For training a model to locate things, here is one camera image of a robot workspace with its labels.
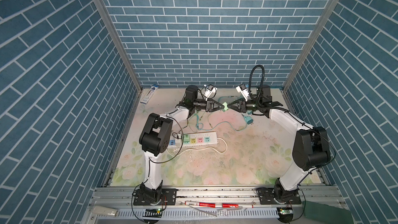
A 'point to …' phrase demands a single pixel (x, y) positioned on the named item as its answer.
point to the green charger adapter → (186, 139)
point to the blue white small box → (151, 92)
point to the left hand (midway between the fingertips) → (221, 108)
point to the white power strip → (193, 139)
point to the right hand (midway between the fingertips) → (228, 104)
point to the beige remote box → (103, 210)
